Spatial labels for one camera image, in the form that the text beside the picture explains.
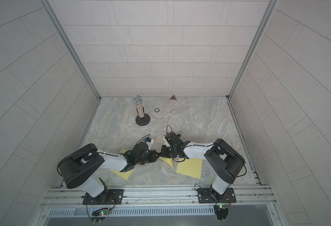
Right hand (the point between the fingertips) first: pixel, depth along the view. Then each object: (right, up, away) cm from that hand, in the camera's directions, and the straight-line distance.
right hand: (159, 155), depth 85 cm
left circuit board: (-26, -21, -20) cm, 39 cm away
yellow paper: (+19, -6, -4) cm, 21 cm away
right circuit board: (+32, -22, -17) cm, 43 cm away
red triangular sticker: (+9, +38, +31) cm, 49 cm away
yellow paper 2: (-19, -9, -7) cm, 22 cm away
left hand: (+2, -1, +2) cm, 3 cm away
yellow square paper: (+6, -1, -5) cm, 8 cm away
